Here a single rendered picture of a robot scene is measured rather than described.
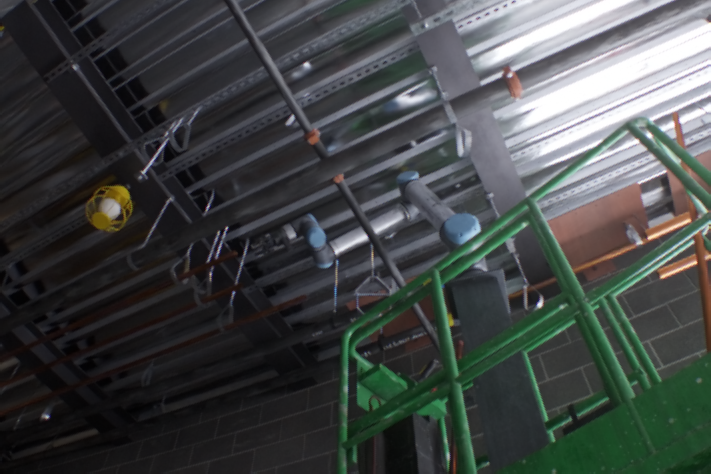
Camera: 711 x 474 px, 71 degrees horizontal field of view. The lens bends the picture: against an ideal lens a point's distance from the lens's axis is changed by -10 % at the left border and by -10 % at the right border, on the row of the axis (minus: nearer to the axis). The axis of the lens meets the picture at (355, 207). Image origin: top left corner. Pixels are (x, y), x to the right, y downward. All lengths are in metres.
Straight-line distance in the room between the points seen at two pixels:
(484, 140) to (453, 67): 0.45
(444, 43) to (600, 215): 1.61
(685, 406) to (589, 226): 2.50
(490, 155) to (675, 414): 2.01
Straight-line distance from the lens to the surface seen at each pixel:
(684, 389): 1.39
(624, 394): 1.44
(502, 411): 1.85
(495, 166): 3.09
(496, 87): 2.23
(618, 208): 3.76
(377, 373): 2.37
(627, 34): 2.34
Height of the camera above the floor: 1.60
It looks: 59 degrees up
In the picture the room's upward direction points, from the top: straight up
